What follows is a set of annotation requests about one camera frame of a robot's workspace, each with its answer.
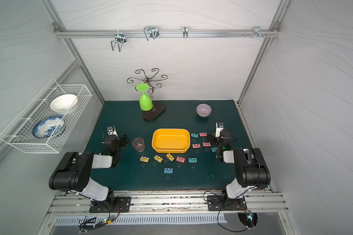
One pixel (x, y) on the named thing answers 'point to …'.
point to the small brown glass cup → (138, 144)
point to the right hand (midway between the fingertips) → (216, 130)
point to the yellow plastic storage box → (171, 140)
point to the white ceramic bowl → (62, 104)
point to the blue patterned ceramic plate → (49, 127)
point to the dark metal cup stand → (159, 107)
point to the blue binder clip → (168, 171)
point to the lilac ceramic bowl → (204, 110)
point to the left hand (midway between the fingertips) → (118, 134)
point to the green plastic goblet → (145, 101)
